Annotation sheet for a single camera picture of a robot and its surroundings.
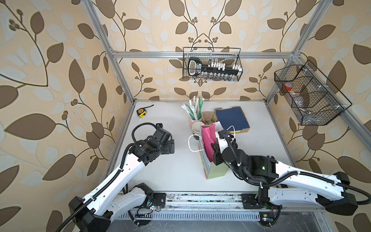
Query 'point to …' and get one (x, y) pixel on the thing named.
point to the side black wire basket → (308, 100)
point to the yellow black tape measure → (141, 112)
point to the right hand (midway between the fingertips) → (211, 145)
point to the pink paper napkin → (209, 134)
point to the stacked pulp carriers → (209, 118)
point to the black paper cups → (196, 129)
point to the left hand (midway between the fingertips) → (163, 143)
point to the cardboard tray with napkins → (233, 120)
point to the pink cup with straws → (193, 110)
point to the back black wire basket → (211, 76)
